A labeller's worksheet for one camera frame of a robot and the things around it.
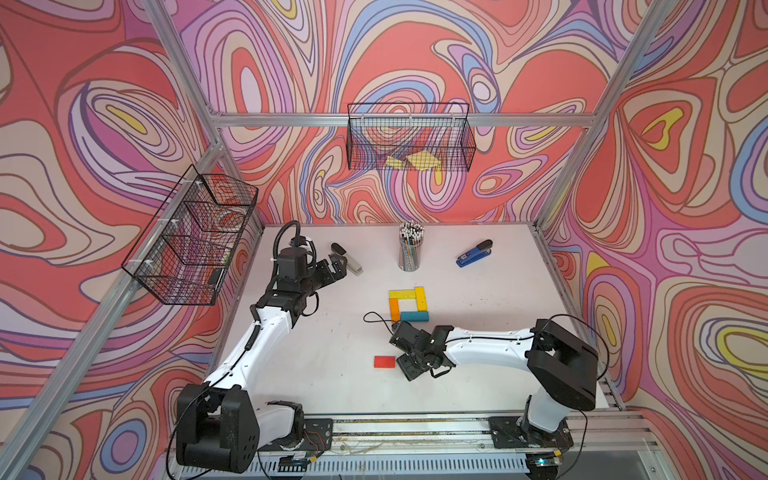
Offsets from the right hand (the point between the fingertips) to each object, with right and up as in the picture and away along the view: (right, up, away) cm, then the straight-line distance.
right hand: (414, 371), depth 85 cm
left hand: (-22, +31, -2) cm, 38 cm away
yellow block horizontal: (-3, +20, +14) cm, 25 cm away
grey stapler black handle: (-26, +35, +23) cm, 49 cm away
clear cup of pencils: (0, +40, +8) cm, 41 cm away
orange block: (-6, +15, +11) cm, 20 cm away
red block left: (-8, +3, -1) cm, 9 cm away
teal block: (+1, +13, +12) cm, 18 cm away
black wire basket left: (-59, +33, -11) cm, 69 cm away
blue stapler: (+24, +34, +23) cm, 47 cm away
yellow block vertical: (+4, +17, +13) cm, 22 cm away
